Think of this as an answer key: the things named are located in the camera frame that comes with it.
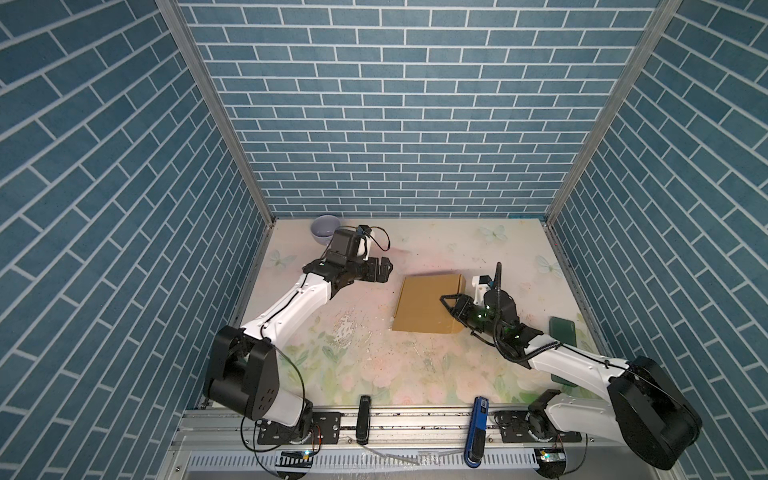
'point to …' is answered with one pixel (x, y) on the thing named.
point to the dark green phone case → (563, 330)
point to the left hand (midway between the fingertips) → (380, 264)
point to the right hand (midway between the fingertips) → (440, 297)
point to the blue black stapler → (475, 447)
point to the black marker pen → (363, 420)
